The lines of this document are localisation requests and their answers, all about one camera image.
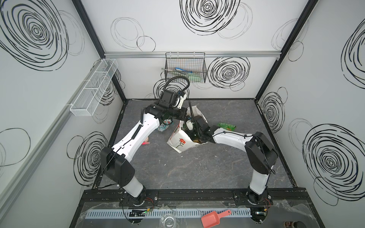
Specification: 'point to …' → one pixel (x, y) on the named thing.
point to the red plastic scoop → (213, 218)
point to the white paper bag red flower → (180, 140)
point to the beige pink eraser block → (146, 139)
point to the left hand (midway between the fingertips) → (186, 112)
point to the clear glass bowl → (168, 221)
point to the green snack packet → (226, 126)
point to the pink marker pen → (145, 143)
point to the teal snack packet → (162, 127)
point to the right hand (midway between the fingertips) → (183, 135)
